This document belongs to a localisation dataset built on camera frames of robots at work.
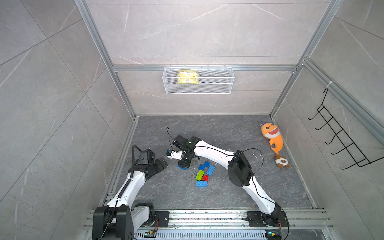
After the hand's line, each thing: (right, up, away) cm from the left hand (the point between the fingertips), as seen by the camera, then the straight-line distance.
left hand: (161, 164), depth 88 cm
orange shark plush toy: (+73, +19, +13) cm, 77 cm away
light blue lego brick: (+30, -4, +2) cm, 30 cm away
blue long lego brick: (+24, -11, -4) cm, 27 cm away
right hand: (+13, 0, +3) cm, 14 cm away
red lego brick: (+26, -7, -2) cm, 28 cm away
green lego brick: (+23, -6, -1) cm, 24 cm away
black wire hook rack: (+89, +10, -27) cm, 93 cm away
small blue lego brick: (+28, -1, +3) cm, 28 cm away
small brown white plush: (+74, +1, +3) cm, 74 cm away
